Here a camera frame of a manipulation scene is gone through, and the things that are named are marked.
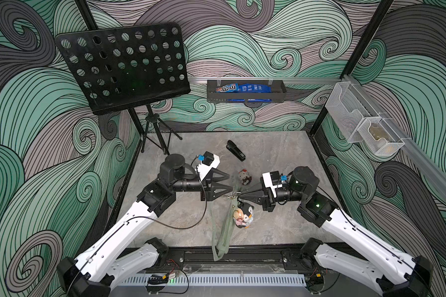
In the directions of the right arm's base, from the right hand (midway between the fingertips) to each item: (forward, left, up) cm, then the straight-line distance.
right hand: (240, 191), depth 59 cm
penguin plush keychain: (-6, -1, -5) cm, 8 cm away
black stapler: (+41, -3, -29) cm, 50 cm away
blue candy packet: (+56, -7, +4) cm, 56 cm away
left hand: (+3, +3, +3) cm, 5 cm away
